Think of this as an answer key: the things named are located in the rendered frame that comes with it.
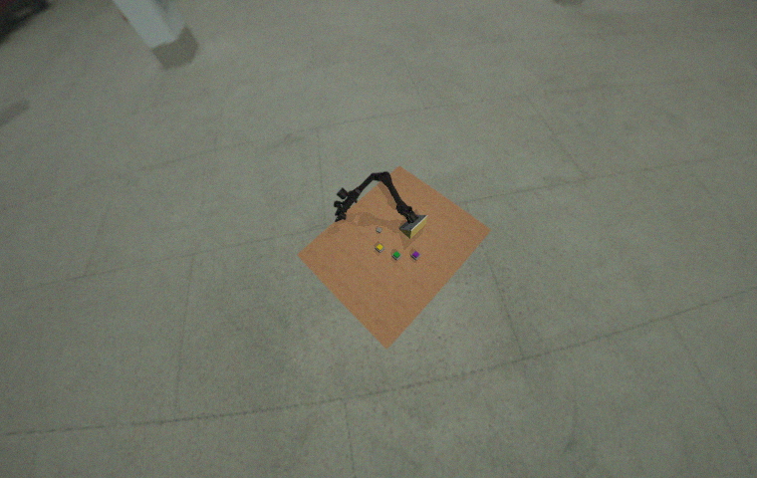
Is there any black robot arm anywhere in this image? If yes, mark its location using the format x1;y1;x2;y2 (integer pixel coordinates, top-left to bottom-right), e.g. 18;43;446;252
334;172;419;223

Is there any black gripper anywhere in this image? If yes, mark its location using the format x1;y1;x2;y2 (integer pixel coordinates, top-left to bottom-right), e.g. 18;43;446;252
335;201;350;222

